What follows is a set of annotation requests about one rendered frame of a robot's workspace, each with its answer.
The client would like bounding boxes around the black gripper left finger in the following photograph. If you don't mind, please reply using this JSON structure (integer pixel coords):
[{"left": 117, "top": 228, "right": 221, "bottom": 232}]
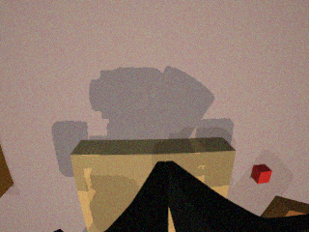
[{"left": 104, "top": 161, "right": 169, "bottom": 232}]

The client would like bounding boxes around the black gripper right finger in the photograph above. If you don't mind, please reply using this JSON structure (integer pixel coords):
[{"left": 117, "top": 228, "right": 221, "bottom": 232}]
[{"left": 166, "top": 159, "right": 309, "bottom": 232}]

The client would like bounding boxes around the red square block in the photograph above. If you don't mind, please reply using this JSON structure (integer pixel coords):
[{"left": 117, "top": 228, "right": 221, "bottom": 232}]
[{"left": 251, "top": 163, "right": 271, "bottom": 185}]

